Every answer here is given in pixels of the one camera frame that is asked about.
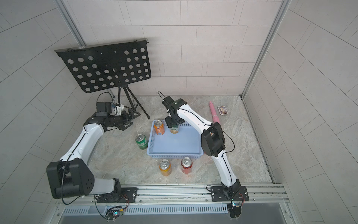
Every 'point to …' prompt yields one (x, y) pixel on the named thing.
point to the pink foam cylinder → (215, 115)
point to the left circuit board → (113, 213)
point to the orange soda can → (159, 128)
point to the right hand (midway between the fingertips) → (173, 123)
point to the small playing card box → (222, 110)
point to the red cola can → (186, 164)
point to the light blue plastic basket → (186, 144)
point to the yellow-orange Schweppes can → (165, 167)
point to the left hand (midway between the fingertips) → (139, 115)
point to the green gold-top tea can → (174, 129)
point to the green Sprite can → (141, 141)
